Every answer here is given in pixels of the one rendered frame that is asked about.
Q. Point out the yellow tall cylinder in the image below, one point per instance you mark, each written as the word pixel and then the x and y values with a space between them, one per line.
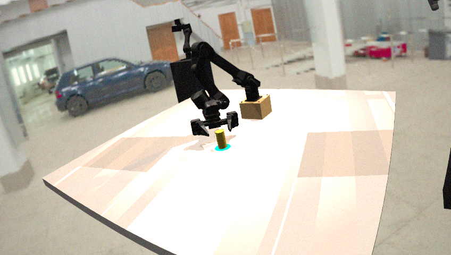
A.
pixel 221 140

